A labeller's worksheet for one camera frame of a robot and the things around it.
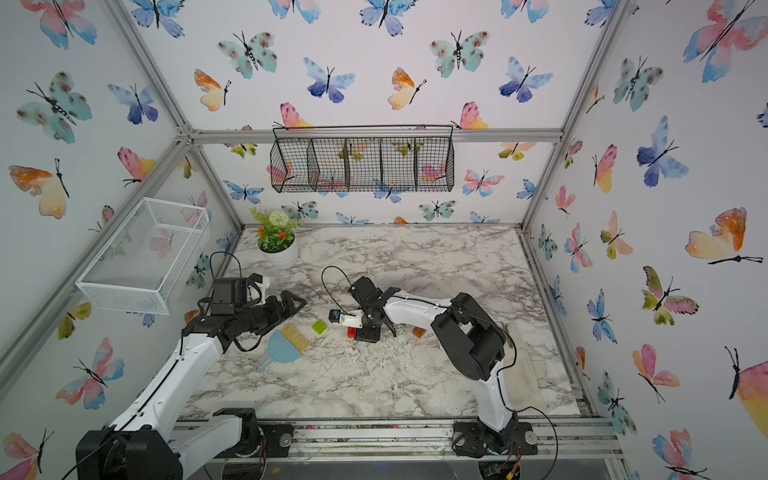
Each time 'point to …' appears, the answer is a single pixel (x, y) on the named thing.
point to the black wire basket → (363, 158)
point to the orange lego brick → (418, 331)
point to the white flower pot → (285, 258)
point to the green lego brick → (319, 327)
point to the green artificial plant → (276, 232)
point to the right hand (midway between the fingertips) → (363, 323)
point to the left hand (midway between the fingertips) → (298, 305)
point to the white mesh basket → (145, 263)
